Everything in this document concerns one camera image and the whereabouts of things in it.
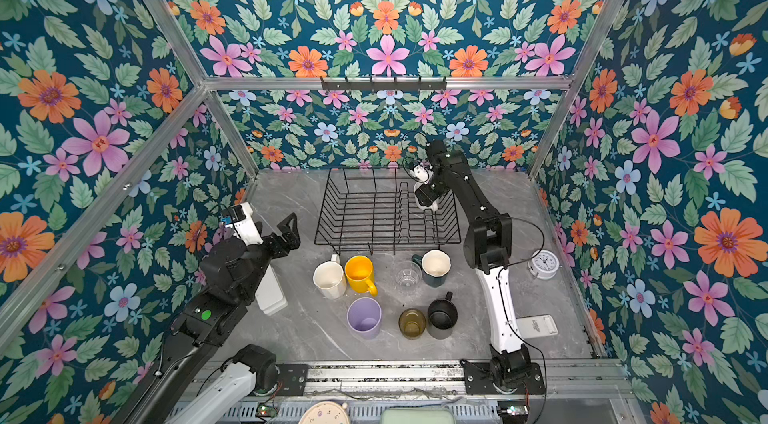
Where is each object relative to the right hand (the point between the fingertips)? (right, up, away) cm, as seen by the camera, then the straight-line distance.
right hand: (433, 190), depth 101 cm
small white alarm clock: (+34, -23, -10) cm, 42 cm away
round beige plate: (-28, -52, -33) cm, 68 cm away
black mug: (+1, -36, -18) cm, 41 cm away
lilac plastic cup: (-21, -36, -19) cm, 45 cm away
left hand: (-38, -6, -34) cm, 51 cm away
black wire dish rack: (-20, -6, +6) cm, 22 cm away
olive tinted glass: (-7, -38, -18) cm, 43 cm away
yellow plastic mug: (-24, -25, -10) cm, 36 cm away
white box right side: (+26, -38, -20) cm, 50 cm away
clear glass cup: (-9, -28, -10) cm, 31 cm away
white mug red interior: (0, -5, -7) cm, 9 cm away
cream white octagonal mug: (-32, -27, -13) cm, 44 cm away
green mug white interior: (0, -23, -12) cm, 26 cm away
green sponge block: (-6, -53, -34) cm, 63 cm away
